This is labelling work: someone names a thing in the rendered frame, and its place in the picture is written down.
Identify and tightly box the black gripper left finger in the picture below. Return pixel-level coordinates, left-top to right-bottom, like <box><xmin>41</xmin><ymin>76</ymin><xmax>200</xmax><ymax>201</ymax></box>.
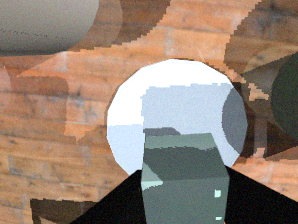
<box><xmin>71</xmin><ymin>169</ymin><xmax>146</xmax><ymax>224</ymax></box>

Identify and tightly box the white cup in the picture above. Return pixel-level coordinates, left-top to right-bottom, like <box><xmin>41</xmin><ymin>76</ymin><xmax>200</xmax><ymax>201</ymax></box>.
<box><xmin>0</xmin><ymin>0</ymin><xmax>98</xmax><ymax>57</ymax></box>

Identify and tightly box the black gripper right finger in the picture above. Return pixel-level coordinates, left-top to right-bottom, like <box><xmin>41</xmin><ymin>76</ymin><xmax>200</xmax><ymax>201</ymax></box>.
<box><xmin>223</xmin><ymin>165</ymin><xmax>298</xmax><ymax>224</ymax></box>

